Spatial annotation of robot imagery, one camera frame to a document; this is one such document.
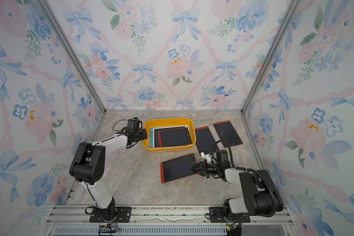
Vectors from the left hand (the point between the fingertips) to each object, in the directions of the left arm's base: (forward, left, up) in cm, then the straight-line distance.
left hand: (146, 132), depth 99 cm
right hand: (-21, -29, 0) cm, 36 cm away
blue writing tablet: (-5, -6, -5) cm, 10 cm away
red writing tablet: (+8, -57, -9) cm, 59 cm away
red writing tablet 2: (-2, -40, -7) cm, 41 cm away
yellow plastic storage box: (+12, -11, -3) cm, 16 cm away
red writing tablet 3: (-1, -18, -4) cm, 19 cm away
